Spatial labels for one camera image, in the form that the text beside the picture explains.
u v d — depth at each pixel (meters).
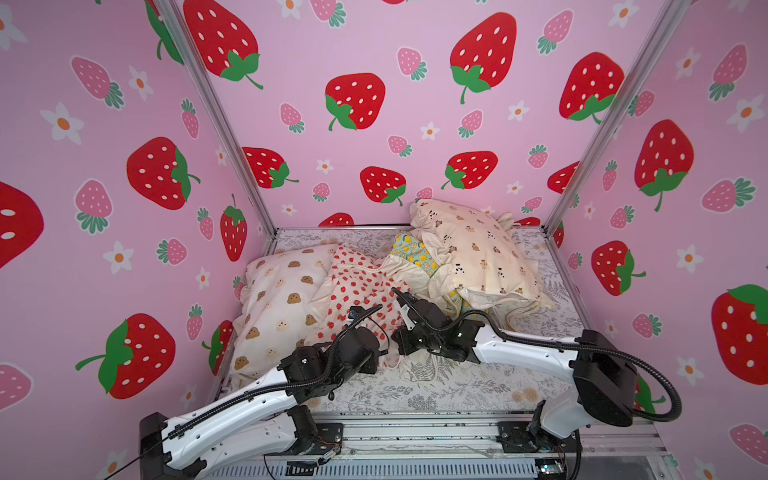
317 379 0.48
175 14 0.68
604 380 0.43
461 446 0.73
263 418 0.46
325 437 0.75
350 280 0.86
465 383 0.84
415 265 0.86
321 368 0.50
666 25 0.70
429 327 0.60
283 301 0.86
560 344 0.46
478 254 0.90
